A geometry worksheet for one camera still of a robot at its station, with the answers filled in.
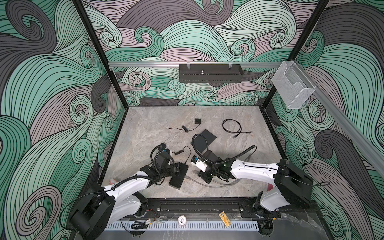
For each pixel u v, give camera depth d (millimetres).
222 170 623
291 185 425
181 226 634
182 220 652
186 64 926
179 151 931
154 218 698
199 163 744
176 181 814
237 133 1039
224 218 698
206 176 730
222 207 755
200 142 1010
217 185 811
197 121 1108
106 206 401
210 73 957
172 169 760
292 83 782
